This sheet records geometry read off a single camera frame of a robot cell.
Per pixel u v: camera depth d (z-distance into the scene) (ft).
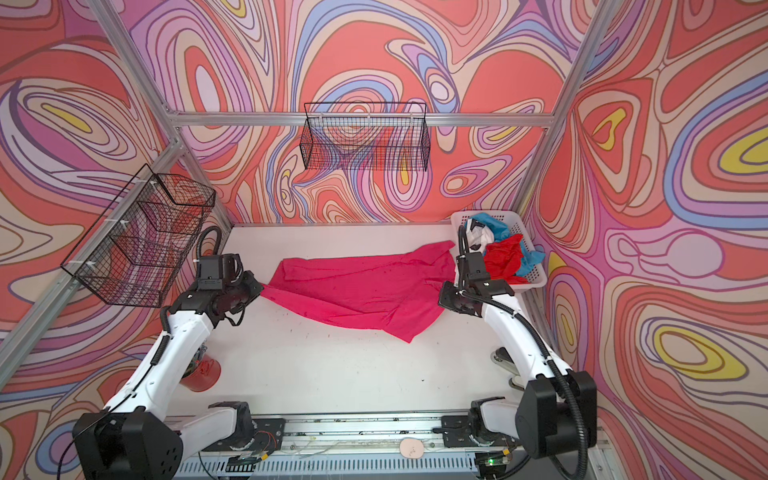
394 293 2.98
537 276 3.11
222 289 1.98
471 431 2.40
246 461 2.31
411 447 2.30
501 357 2.74
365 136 3.23
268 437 2.36
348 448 2.40
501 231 3.55
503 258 3.21
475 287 1.91
